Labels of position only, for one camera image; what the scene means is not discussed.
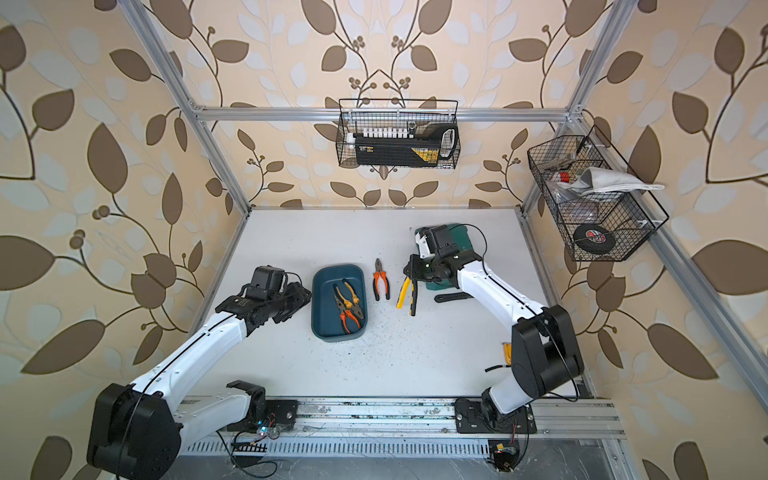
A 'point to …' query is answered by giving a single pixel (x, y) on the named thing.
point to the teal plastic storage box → (326, 322)
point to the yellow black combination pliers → (413, 295)
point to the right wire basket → (603, 210)
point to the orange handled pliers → (379, 273)
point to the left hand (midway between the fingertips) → (308, 295)
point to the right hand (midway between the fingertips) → (407, 269)
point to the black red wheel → (594, 239)
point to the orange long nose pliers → (344, 314)
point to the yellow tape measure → (508, 352)
